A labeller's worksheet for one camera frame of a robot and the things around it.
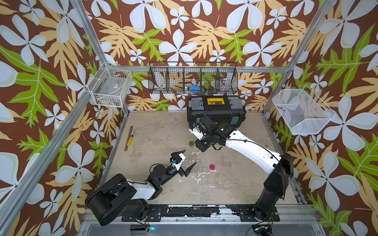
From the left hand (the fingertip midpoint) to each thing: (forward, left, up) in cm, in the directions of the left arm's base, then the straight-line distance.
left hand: (189, 154), depth 78 cm
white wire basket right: (+23, -65, +11) cm, 70 cm away
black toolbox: (+34, -24, 0) cm, 42 cm away
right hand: (+7, -5, +1) cm, 8 cm away
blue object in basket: (+41, -3, +12) cm, 43 cm away
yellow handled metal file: (+22, +42, -16) cm, 50 cm away
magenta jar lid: (0, -14, -16) cm, 22 cm away
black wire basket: (+51, -1, +14) cm, 53 cm away
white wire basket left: (+36, +47, +18) cm, 62 cm away
